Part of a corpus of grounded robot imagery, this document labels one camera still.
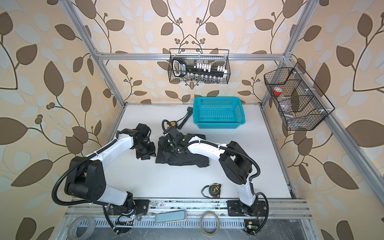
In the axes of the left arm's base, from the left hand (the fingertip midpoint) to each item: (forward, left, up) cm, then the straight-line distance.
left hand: (155, 154), depth 86 cm
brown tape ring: (-32, -35, -2) cm, 47 cm away
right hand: (0, -4, +4) cm, 5 cm away
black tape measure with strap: (-17, -34, -4) cm, 38 cm away
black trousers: (-4, -8, +9) cm, 13 cm away
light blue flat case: (-30, -13, -3) cm, 32 cm away
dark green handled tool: (+39, -17, -6) cm, 43 cm away
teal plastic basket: (+40, -39, -7) cm, 56 cm away
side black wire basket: (+16, -76, +27) cm, 82 cm away
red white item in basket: (+27, -67, +27) cm, 77 cm away
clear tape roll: (-37, +31, -5) cm, 49 cm away
